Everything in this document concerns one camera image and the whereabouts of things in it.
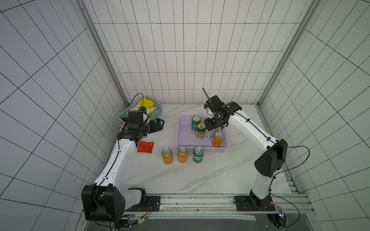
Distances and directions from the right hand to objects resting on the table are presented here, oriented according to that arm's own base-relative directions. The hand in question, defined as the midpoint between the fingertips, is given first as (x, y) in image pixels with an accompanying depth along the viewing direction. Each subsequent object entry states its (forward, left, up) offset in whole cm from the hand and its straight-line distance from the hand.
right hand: (205, 125), depth 83 cm
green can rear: (+9, +5, -8) cm, 13 cm away
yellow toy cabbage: (+26, +44, -10) cm, 52 cm away
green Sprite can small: (-13, +3, -9) cm, 16 cm away
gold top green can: (+3, +2, -10) cm, 10 cm away
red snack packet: (-8, +38, -16) cm, 42 cm away
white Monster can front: (-3, -3, -4) cm, 6 cm away
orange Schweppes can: (-3, -9, -10) cm, 13 cm away
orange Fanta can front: (-15, +12, -8) cm, 21 cm away
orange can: (-16, +21, -9) cm, 28 cm away
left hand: (-3, +28, +2) cm, 29 cm away
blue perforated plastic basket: (+15, +38, -11) cm, 42 cm away
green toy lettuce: (+21, +39, -11) cm, 46 cm away
